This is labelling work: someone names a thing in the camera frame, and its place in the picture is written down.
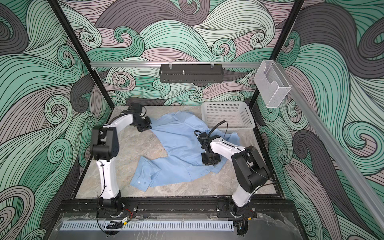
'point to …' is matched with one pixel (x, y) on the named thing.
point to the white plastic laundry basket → (237, 114)
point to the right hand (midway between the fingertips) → (209, 163)
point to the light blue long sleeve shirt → (180, 131)
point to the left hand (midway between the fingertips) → (151, 125)
